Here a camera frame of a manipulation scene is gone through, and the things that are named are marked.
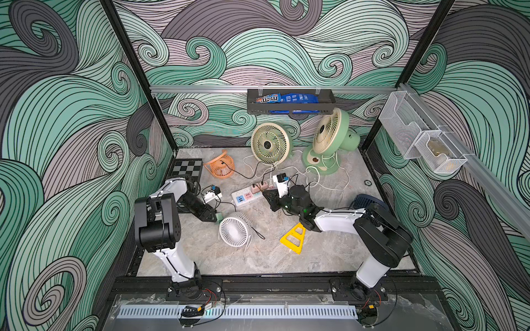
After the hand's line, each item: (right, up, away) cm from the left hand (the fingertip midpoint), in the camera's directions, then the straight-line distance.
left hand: (209, 217), depth 88 cm
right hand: (+24, +11, -1) cm, 27 cm away
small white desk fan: (+12, -2, -9) cm, 16 cm away
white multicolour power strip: (+15, +8, +8) cm, 19 cm away
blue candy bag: (+36, +54, +5) cm, 65 cm away
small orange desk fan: (+2, +22, +16) cm, 28 cm away
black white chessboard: (-19, +21, +19) cm, 35 cm away
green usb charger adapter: (+5, 0, -1) cm, 5 cm away
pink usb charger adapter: (+22, +12, +7) cm, 26 cm away
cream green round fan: (+28, +34, +17) cm, 47 cm away
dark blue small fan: (+69, +6, +5) cm, 69 cm away
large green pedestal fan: (+53, +35, 0) cm, 64 cm away
